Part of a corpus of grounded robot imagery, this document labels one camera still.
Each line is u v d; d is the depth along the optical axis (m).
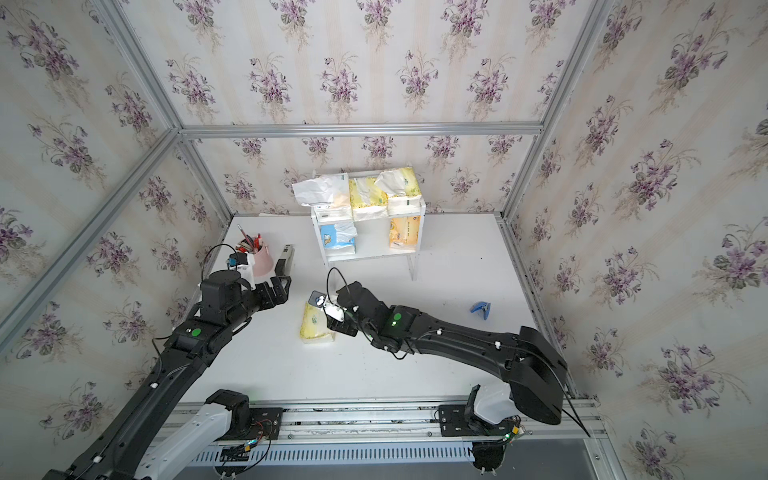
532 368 0.40
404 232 0.90
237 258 0.67
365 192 0.74
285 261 1.01
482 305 0.93
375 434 0.72
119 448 0.40
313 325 0.88
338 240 0.84
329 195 0.73
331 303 0.62
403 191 0.74
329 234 0.86
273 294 0.68
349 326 0.66
